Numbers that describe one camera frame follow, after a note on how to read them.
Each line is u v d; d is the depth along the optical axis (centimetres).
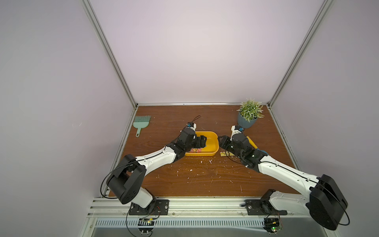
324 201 39
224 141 71
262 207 65
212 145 95
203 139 78
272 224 68
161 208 73
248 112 94
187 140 66
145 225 71
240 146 61
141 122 110
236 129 74
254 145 95
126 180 43
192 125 78
